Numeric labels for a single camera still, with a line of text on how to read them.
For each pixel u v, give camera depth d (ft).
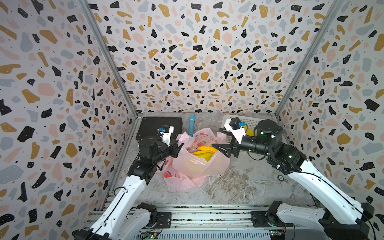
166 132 2.11
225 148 1.65
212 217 2.49
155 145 1.87
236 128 1.56
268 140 1.46
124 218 1.44
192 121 3.74
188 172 2.60
